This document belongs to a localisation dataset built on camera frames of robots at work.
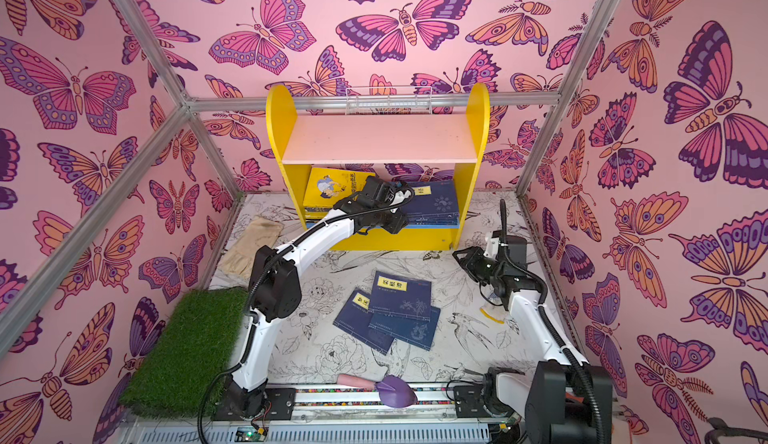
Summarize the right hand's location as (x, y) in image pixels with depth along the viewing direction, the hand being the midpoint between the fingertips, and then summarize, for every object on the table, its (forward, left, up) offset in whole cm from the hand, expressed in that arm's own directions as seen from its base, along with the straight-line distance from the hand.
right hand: (458, 252), depth 84 cm
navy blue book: (+18, +5, +1) cm, 19 cm away
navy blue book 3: (-7, +16, -14) cm, 22 cm away
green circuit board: (-41, +53, -18) cm, 69 cm away
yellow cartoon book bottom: (+20, +38, +6) cm, 44 cm away
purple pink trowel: (-32, +18, -14) cm, 39 cm away
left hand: (+13, +14, +1) cm, 19 cm away
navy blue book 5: (-17, +12, -14) cm, 25 cm away
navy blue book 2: (+12, +6, -1) cm, 13 cm away
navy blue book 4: (-13, +30, -15) cm, 36 cm away
